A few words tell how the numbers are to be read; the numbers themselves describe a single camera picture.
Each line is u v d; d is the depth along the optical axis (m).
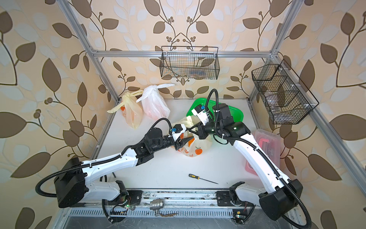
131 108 0.96
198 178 0.81
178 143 0.63
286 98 0.74
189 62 0.96
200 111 0.61
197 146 0.73
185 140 0.65
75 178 0.41
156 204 0.69
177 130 0.58
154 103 0.99
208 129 0.61
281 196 0.37
